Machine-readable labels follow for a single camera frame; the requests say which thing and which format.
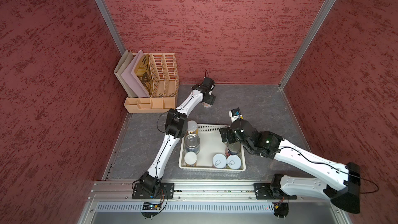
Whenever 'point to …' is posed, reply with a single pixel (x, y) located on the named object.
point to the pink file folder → (128, 76)
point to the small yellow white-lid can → (190, 159)
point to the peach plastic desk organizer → (164, 68)
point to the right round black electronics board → (281, 209)
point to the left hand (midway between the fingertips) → (207, 100)
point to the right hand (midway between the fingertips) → (227, 131)
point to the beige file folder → (123, 62)
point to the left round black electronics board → (149, 206)
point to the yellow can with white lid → (192, 127)
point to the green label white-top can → (233, 162)
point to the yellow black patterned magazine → (144, 71)
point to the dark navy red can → (232, 149)
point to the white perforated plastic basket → (211, 144)
